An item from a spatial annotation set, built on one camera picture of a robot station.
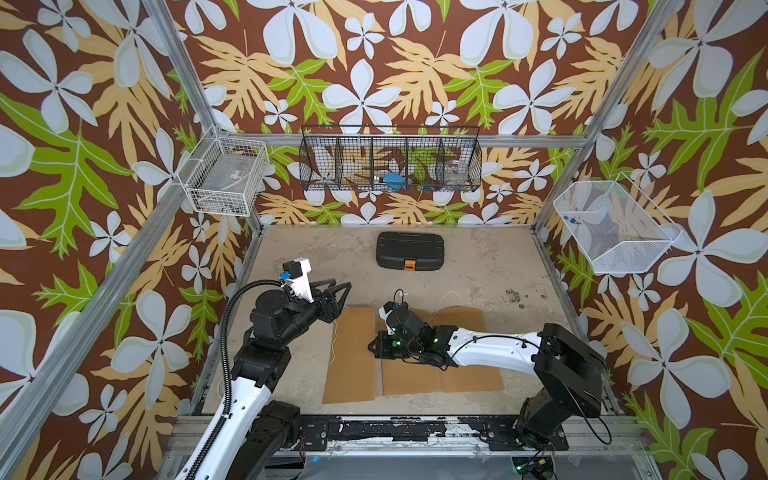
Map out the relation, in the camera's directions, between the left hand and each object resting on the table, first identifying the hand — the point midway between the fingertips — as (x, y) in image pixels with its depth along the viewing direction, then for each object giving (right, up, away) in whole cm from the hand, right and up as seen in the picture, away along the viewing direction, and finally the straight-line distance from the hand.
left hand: (343, 281), depth 69 cm
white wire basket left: (-37, +30, +17) cm, 51 cm away
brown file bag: (0, -29, +18) cm, 34 cm away
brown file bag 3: (+31, -30, +15) cm, 45 cm away
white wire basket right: (+75, +14, +13) cm, 77 cm away
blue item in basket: (+13, +30, +26) cm, 42 cm away
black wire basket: (+10, +38, +27) cm, 48 cm away
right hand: (+4, -19, +11) cm, 22 cm away
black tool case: (+19, +8, +35) cm, 41 cm away
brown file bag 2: (+15, -28, +14) cm, 35 cm away
